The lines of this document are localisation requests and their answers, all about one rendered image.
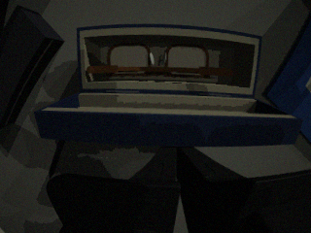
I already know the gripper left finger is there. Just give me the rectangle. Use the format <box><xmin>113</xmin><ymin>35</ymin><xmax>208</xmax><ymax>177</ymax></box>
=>
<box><xmin>47</xmin><ymin>147</ymin><xmax>181</xmax><ymax>233</ymax></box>

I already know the dark blue notebook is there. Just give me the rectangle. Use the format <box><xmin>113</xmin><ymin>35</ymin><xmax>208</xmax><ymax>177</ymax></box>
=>
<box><xmin>263</xmin><ymin>13</ymin><xmax>311</xmax><ymax>145</ymax></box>

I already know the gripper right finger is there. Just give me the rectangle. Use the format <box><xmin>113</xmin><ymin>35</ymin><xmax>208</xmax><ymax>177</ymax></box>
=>
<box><xmin>177</xmin><ymin>147</ymin><xmax>311</xmax><ymax>233</ymax></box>

